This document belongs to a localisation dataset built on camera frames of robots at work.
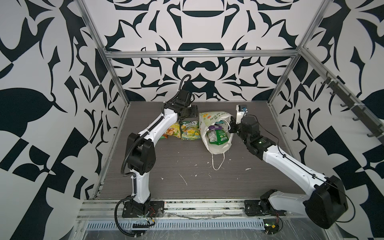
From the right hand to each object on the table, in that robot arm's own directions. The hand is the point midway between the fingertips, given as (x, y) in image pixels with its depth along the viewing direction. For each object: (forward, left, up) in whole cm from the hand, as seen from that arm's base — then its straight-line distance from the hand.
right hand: (233, 115), depth 79 cm
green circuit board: (-46, -15, -27) cm, 55 cm away
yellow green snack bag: (+5, +23, -21) cm, 32 cm away
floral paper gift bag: (+4, +6, -19) cm, 20 cm away
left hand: (+9, +20, -4) cm, 22 cm away
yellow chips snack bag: (+5, +34, -20) cm, 40 cm away
